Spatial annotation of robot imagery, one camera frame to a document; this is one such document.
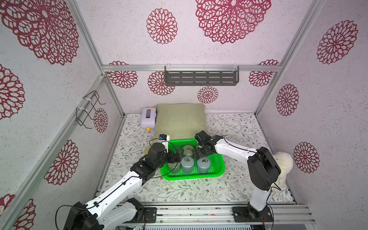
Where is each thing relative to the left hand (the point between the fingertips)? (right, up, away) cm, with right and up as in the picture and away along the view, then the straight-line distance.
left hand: (177, 151), depth 79 cm
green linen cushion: (+1, +18, +22) cm, 28 cm away
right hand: (+14, -2, +13) cm, 19 cm away
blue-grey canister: (+6, -8, +5) cm, 11 cm away
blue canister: (+15, -9, +5) cm, 18 cm away
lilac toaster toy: (-22, +20, +27) cm, 40 cm away
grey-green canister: (+6, -1, +9) cm, 11 cm away
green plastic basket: (+24, -13, +11) cm, 29 cm away
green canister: (-4, -10, +5) cm, 11 cm away
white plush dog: (+55, -4, -7) cm, 55 cm away
